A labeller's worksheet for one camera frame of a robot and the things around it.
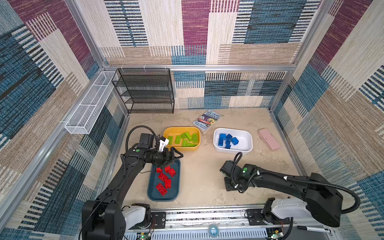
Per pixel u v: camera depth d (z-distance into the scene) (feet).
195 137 3.34
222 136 3.36
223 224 2.39
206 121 3.66
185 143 3.26
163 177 2.86
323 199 1.36
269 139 3.34
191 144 3.30
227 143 3.26
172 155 2.26
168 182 2.79
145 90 3.61
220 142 3.31
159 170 2.86
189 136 3.35
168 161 2.26
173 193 2.75
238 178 2.13
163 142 2.49
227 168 2.18
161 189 2.71
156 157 2.21
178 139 3.37
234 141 3.26
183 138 3.36
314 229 2.31
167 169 2.86
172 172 2.79
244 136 3.36
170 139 3.37
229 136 3.35
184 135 3.35
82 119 2.34
